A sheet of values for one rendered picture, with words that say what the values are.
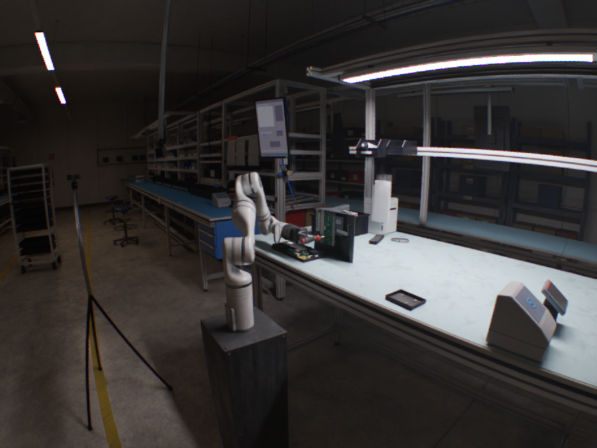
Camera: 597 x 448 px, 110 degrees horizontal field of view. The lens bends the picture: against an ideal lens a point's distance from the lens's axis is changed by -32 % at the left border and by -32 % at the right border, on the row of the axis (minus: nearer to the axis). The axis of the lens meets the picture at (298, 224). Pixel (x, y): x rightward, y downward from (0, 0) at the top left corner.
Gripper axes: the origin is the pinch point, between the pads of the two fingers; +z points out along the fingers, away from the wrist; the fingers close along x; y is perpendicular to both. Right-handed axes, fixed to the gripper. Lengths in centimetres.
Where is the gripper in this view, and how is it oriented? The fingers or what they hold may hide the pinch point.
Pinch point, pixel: (309, 240)
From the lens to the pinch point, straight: 131.7
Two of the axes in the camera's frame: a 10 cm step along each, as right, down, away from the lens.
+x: -0.1, 9.8, 2.1
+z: 6.3, 1.6, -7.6
